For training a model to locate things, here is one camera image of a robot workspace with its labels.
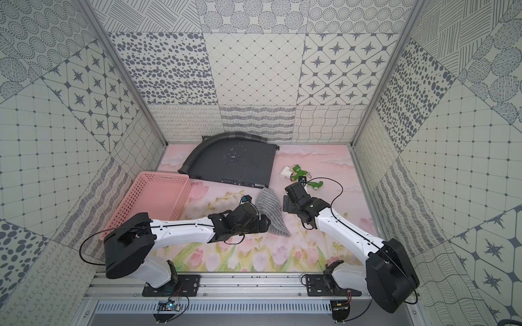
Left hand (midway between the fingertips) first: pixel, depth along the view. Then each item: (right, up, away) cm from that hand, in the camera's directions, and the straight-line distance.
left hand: (264, 215), depth 84 cm
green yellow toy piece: (+25, +11, +15) cm, 31 cm away
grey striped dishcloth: (+2, +3, +6) cm, 7 cm away
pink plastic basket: (-52, +7, +14) cm, 54 cm away
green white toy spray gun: (+15, +16, +22) cm, 31 cm away
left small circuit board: (-34, -28, -13) cm, 46 cm away
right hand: (+14, +5, +2) cm, 15 cm away
